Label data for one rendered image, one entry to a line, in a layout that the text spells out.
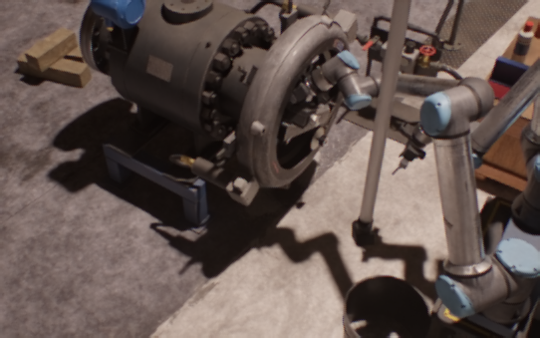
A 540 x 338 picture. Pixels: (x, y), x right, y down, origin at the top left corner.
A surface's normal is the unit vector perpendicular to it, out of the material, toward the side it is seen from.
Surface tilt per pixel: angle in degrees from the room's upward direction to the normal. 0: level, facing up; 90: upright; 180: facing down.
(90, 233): 0
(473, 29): 0
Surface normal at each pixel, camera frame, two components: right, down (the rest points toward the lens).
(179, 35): -0.29, -0.30
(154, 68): -0.50, 0.19
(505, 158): -0.56, 0.59
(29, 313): -0.01, -0.70
